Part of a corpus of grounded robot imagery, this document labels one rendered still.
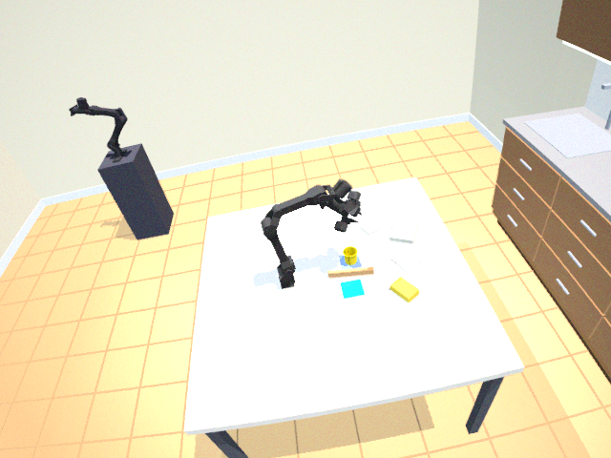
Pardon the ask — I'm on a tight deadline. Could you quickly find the yellow cup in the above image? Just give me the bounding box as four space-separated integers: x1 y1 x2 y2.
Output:
343 246 358 265

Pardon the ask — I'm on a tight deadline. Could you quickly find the yellow rectangular block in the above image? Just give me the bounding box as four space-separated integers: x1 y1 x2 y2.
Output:
390 277 420 303

